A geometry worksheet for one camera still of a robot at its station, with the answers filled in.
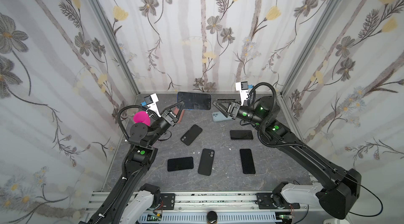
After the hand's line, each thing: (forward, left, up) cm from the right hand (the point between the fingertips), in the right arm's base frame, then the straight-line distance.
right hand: (216, 101), depth 58 cm
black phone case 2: (-9, +1, -43) cm, 44 cm away
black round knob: (-35, -1, -31) cm, 47 cm away
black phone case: (+7, +12, -45) cm, 47 cm away
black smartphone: (-10, +17, -47) cm, 51 cm away
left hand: (0, +13, -1) cm, 13 cm away
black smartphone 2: (-9, -22, -42) cm, 48 cm away
